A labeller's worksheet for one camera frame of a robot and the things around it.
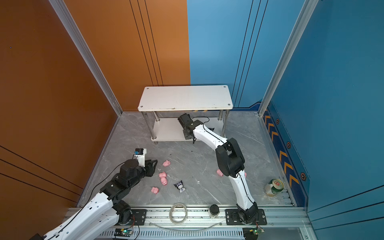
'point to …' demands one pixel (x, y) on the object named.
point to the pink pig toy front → (155, 190)
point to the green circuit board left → (124, 232)
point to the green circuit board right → (256, 230)
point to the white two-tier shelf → (162, 106)
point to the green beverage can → (274, 186)
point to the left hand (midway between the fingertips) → (155, 159)
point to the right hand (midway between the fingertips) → (191, 133)
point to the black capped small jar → (214, 211)
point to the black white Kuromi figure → (180, 186)
